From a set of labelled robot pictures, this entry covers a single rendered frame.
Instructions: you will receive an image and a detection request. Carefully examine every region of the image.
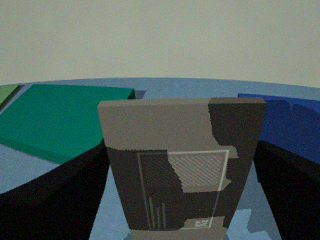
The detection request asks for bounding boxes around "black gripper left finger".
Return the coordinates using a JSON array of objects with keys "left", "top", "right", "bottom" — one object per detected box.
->
[{"left": 0, "top": 145, "right": 110, "bottom": 240}]

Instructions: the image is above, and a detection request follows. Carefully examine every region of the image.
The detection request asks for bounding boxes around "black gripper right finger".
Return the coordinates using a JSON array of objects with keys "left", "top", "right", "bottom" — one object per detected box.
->
[{"left": 253, "top": 140, "right": 320, "bottom": 240}]

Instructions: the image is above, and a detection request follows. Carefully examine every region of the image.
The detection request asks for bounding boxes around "green flat square mat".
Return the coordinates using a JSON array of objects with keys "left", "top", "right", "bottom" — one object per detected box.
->
[{"left": 0, "top": 84, "right": 135, "bottom": 164}]

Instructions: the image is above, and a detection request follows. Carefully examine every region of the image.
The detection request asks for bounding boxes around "light blue mat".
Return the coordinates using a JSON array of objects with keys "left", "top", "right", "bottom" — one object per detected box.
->
[{"left": 0, "top": 77, "right": 320, "bottom": 240}]

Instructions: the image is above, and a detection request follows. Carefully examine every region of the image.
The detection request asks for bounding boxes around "dark blue flat panel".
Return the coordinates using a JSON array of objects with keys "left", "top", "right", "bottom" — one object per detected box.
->
[{"left": 238, "top": 93, "right": 320, "bottom": 164}]

